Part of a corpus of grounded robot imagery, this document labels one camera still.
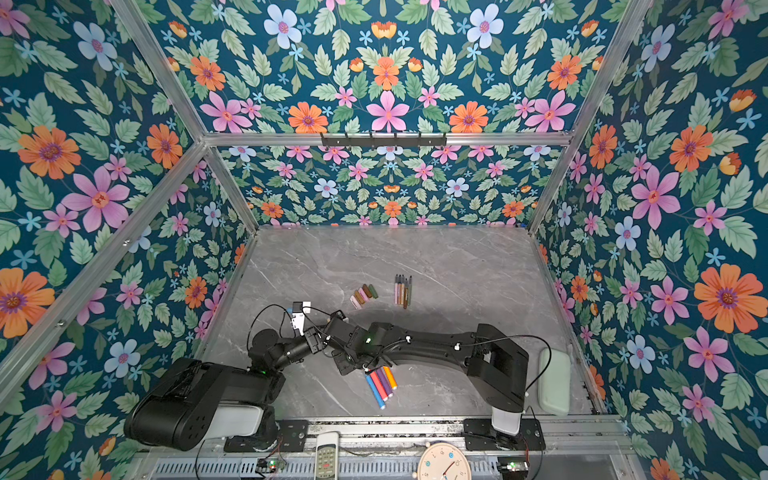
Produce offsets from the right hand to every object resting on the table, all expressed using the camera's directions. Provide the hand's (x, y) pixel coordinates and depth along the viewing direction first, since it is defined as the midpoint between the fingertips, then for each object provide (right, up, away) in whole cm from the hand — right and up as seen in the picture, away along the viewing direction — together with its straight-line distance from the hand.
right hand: (342, 355), depth 79 cm
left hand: (0, +8, -1) cm, 8 cm away
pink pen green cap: (+15, +15, +23) cm, 31 cm away
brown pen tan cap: (+17, +14, +22) cm, 31 cm away
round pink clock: (+26, -21, -11) cm, 35 cm away
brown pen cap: (+3, +15, +22) cm, 27 cm away
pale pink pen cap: (0, +11, +19) cm, 22 cm away
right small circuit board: (+43, -24, -8) cm, 50 cm away
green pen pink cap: (+18, +15, +23) cm, 33 cm away
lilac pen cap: (+3, +13, +20) cm, 24 cm away
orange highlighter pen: (+13, -8, +3) cm, 16 cm away
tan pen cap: (+1, +12, +20) cm, 23 cm away
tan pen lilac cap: (+16, +15, +23) cm, 31 cm away
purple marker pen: (+11, -9, +3) cm, 15 cm away
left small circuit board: (-15, -24, -8) cm, 29 cm away
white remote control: (-2, -21, -8) cm, 23 cm away
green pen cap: (+6, +14, +23) cm, 27 cm away
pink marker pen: (+9, -8, +3) cm, 12 cm away
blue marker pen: (+9, -11, +1) cm, 14 cm away
